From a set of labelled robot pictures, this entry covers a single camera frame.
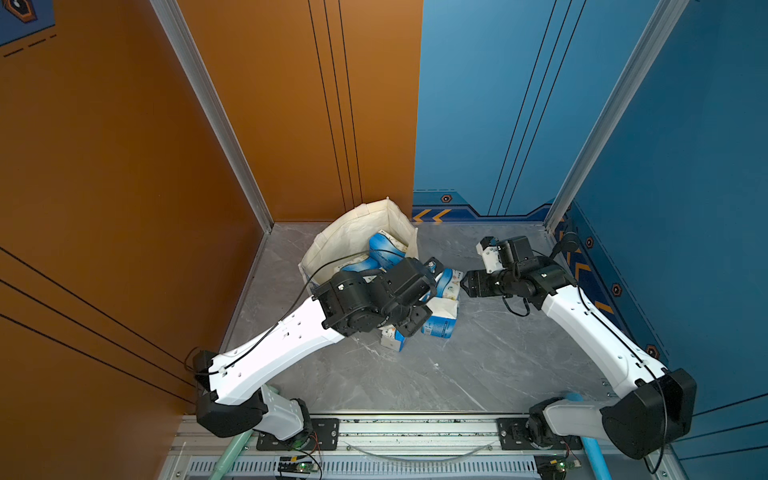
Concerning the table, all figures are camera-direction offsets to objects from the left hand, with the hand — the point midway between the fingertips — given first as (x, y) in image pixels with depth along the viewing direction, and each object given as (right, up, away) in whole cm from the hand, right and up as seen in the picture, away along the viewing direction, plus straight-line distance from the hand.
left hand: (416, 300), depth 64 cm
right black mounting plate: (+24, -34, +8) cm, 43 cm away
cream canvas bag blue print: (-18, +15, +26) cm, 35 cm away
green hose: (-43, -37, +6) cm, 57 cm away
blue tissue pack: (+12, 0, +28) cm, 30 cm away
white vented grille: (-10, -41, +5) cm, 42 cm away
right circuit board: (+33, -40, +6) cm, 52 cm away
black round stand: (+43, +13, +16) cm, 47 cm away
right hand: (+17, +2, +16) cm, 24 cm away
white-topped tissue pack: (+9, -8, +17) cm, 20 cm away
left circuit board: (-30, -42, +8) cm, 52 cm away
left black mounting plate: (-22, -36, +10) cm, 43 cm away
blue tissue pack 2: (-5, -13, +18) cm, 23 cm away
